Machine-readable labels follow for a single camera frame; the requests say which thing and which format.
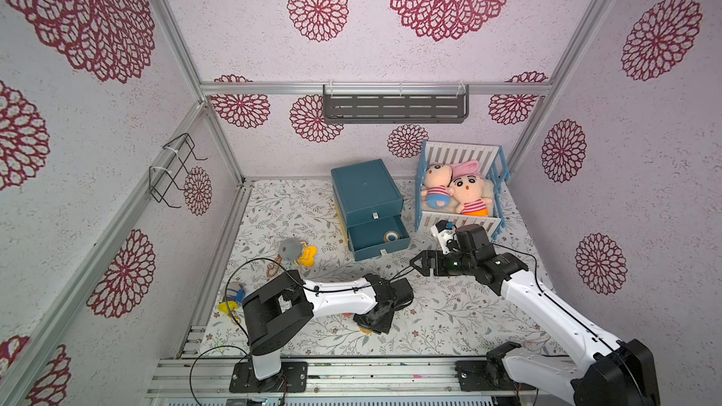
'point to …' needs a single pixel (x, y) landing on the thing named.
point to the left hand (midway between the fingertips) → (374, 327)
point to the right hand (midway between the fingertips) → (426, 264)
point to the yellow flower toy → (307, 257)
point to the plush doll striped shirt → (466, 192)
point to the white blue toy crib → (485, 161)
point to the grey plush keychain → (290, 248)
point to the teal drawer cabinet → (370, 203)
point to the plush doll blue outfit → (437, 183)
